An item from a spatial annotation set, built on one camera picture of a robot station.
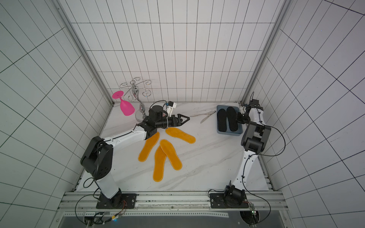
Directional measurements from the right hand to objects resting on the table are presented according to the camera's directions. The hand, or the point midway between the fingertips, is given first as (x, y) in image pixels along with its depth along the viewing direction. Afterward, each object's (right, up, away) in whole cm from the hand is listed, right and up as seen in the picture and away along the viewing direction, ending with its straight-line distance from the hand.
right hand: (234, 117), depth 105 cm
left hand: (-38, -2, -24) cm, 44 cm away
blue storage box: (-5, -3, +1) cm, 6 cm away
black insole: (-9, -1, +2) cm, 9 cm away
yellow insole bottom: (-54, -25, -18) cm, 62 cm away
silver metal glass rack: (-71, +3, +2) cm, 71 cm away
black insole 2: (-1, -4, 0) cm, 4 cm away
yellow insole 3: (-47, -23, -15) cm, 54 cm away
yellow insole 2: (-42, -12, -5) cm, 44 cm away
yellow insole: (-61, -17, -11) cm, 64 cm away
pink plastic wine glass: (-77, +6, -11) cm, 78 cm away
